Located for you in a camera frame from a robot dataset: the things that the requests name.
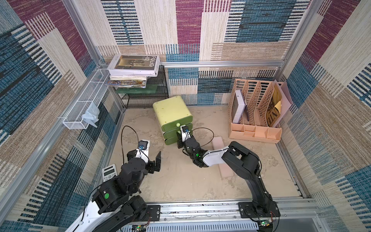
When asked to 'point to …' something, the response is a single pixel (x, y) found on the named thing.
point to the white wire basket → (92, 94)
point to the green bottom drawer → (171, 140)
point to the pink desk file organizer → (248, 112)
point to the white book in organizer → (241, 108)
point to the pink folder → (286, 101)
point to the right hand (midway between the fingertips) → (178, 131)
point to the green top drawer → (178, 123)
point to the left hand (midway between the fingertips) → (150, 150)
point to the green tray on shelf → (149, 89)
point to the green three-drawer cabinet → (171, 113)
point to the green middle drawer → (174, 134)
